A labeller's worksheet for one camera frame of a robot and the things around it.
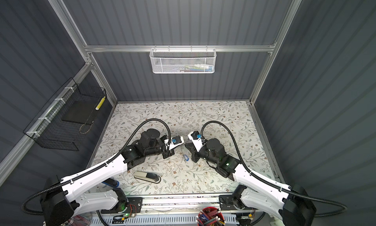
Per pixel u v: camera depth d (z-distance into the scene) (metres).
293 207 0.41
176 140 0.61
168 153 0.64
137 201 0.76
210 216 0.63
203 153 0.64
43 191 0.39
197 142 0.64
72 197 0.41
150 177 0.79
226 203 0.72
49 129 0.65
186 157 0.88
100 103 0.81
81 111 0.74
